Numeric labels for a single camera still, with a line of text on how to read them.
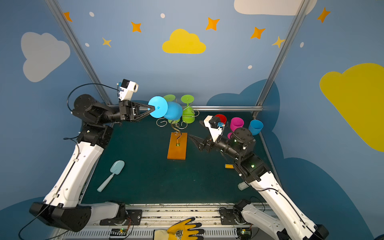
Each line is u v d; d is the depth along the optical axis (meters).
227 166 0.91
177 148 0.99
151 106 0.51
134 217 0.76
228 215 0.75
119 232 0.73
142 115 0.50
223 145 0.51
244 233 0.73
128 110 0.49
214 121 0.45
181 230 0.69
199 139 0.52
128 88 0.50
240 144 0.43
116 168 0.90
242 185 0.84
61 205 0.37
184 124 0.91
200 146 0.51
